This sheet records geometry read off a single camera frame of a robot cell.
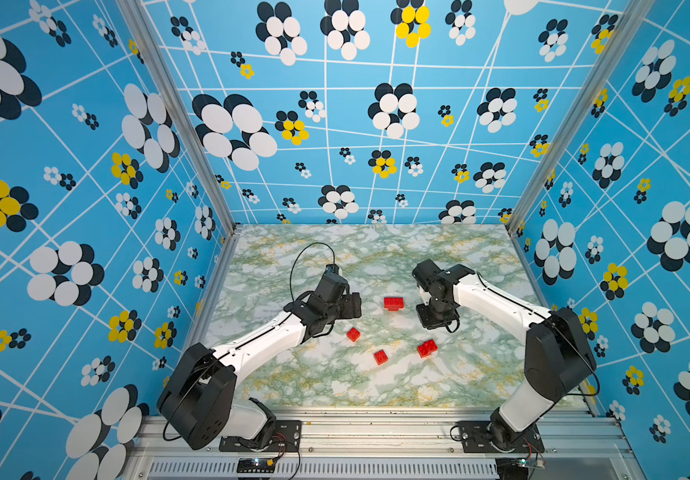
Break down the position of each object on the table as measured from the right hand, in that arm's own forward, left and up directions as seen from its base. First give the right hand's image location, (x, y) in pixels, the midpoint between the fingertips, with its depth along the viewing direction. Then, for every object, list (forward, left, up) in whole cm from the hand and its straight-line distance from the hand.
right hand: (433, 322), depth 87 cm
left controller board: (-34, +48, -8) cm, 59 cm away
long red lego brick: (+8, +11, -2) cm, 14 cm away
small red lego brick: (-9, +16, -4) cm, 19 cm away
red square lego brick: (-7, +2, -3) cm, 8 cm away
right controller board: (-34, -13, -5) cm, 37 cm away
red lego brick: (-2, +24, -4) cm, 24 cm away
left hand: (+4, +23, +6) cm, 25 cm away
